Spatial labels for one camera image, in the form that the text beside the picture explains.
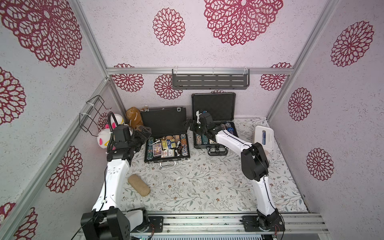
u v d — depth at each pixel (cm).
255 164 56
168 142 101
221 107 109
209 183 88
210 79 96
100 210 39
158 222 75
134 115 110
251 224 73
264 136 100
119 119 94
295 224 76
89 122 76
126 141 58
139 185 84
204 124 76
